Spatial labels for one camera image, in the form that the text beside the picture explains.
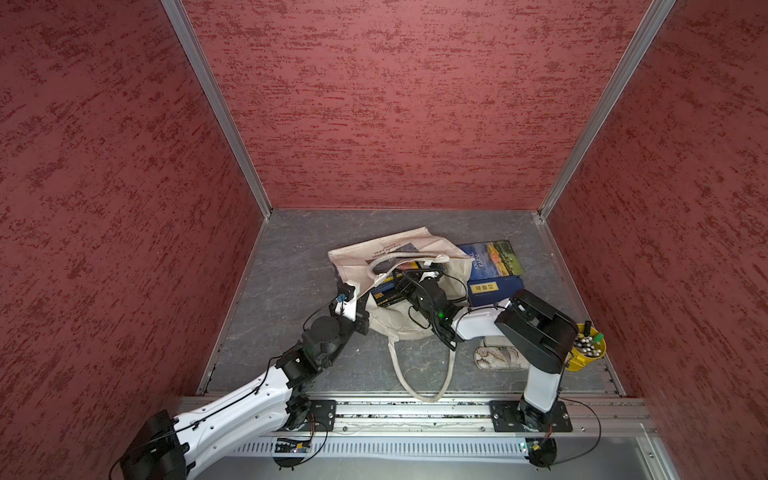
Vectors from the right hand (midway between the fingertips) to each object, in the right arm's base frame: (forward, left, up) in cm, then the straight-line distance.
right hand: (394, 277), depth 90 cm
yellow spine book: (-1, 0, +2) cm, 2 cm away
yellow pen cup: (-25, -47, +7) cm, 53 cm away
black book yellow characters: (-4, +2, -2) cm, 5 cm away
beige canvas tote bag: (-22, -8, -9) cm, 25 cm away
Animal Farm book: (+11, -36, -8) cm, 38 cm away
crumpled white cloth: (-23, -27, -1) cm, 36 cm away
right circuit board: (-44, -35, -11) cm, 57 cm away
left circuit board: (-41, +26, -10) cm, 50 cm away
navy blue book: (-1, -29, -8) cm, 30 cm away
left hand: (-11, +7, +9) cm, 16 cm away
